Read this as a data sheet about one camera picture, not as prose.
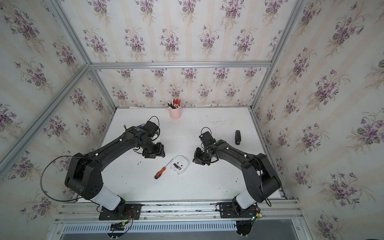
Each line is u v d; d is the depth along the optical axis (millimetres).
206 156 732
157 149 748
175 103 1103
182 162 867
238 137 983
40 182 405
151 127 691
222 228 700
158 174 838
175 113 1117
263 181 438
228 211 730
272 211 748
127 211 728
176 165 859
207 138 724
